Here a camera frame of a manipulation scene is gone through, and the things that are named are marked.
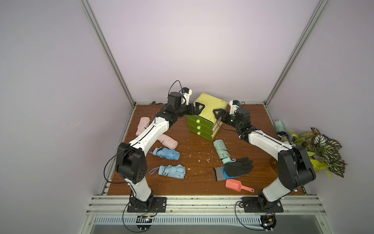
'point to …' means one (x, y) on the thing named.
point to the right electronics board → (268, 221)
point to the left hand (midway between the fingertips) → (201, 105)
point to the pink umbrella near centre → (168, 141)
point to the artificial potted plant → (323, 151)
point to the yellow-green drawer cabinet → (207, 123)
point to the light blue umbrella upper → (165, 153)
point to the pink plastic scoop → (236, 185)
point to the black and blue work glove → (241, 166)
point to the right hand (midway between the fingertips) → (217, 109)
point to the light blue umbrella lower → (173, 170)
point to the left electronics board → (143, 219)
